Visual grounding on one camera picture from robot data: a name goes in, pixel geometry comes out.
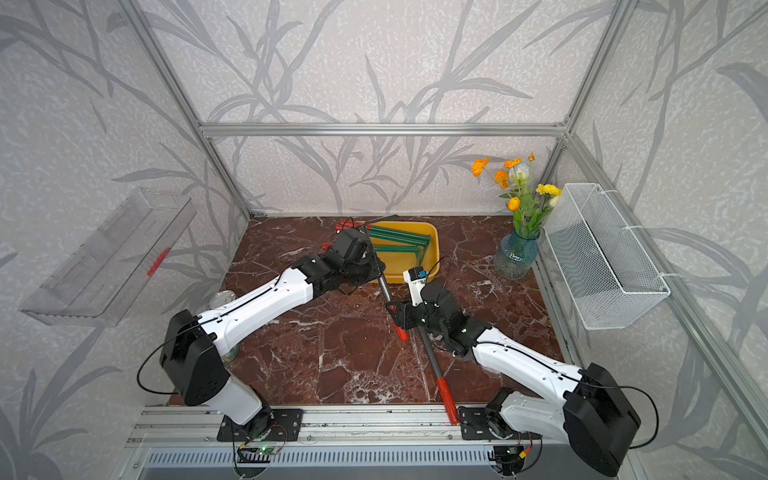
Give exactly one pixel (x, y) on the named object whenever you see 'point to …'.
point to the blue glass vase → (515, 256)
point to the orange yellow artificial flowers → (528, 204)
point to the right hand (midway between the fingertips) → (391, 302)
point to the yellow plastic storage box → (397, 262)
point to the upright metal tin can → (222, 298)
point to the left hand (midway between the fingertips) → (387, 267)
